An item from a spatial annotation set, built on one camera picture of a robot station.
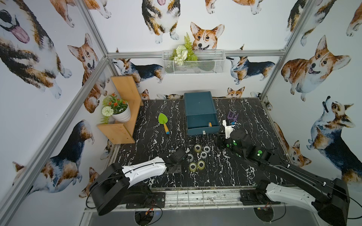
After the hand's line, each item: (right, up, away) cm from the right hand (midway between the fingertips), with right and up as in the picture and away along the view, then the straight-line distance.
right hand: (217, 130), depth 75 cm
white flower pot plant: (-62, +12, +18) cm, 66 cm away
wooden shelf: (-61, +26, +30) cm, 73 cm away
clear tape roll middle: (-6, -18, +15) cm, 24 cm away
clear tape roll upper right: (-4, -15, +18) cm, 23 cm away
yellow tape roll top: (-10, -14, +18) cm, 24 cm away
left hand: (-23, -22, +11) cm, 34 cm away
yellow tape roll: (-8, -22, +11) cm, 26 cm away
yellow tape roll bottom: (-13, -24, +10) cm, 29 cm away
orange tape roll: (-3, +3, +7) cm, 8 cm away
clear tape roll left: (-14, -20, +13) cm, 27 cm away
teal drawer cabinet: (-7, +7, +19) cm, 21 cm away
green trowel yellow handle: (-36, +4, +35) cm, 50 cm away
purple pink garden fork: (+18, +7, +35) cm, 40 cm away
